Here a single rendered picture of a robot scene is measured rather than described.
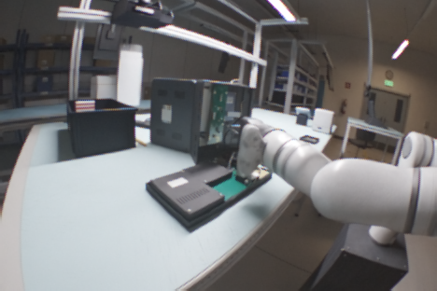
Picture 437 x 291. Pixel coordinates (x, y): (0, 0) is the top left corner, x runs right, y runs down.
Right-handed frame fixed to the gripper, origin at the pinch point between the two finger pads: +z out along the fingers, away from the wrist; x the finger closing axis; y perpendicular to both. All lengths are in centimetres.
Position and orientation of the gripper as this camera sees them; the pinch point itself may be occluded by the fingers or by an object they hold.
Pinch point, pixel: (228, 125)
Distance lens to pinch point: 48.6
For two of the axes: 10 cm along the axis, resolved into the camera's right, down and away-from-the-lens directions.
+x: 1.1, -9.7, -2.3
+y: 9.5, 0.3, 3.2
